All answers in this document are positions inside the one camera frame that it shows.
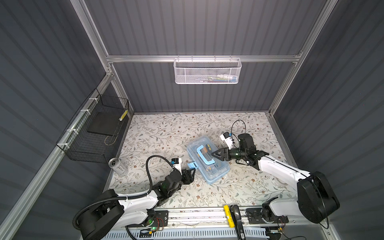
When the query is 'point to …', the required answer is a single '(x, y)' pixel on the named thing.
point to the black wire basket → (93, 134)
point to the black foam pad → (107, 123)
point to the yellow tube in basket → (123, 116)
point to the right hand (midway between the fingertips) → (215, 155)
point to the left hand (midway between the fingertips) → (192, 170)
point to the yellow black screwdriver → (208, 148)
